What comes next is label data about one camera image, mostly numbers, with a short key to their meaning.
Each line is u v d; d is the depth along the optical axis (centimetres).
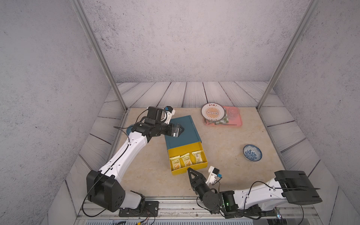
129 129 56
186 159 74
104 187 39
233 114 114
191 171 67
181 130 74
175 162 73
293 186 47
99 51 86
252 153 93
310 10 71
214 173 65
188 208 74
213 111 115
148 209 73
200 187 60
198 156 74
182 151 76
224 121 111
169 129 68
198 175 63
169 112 70
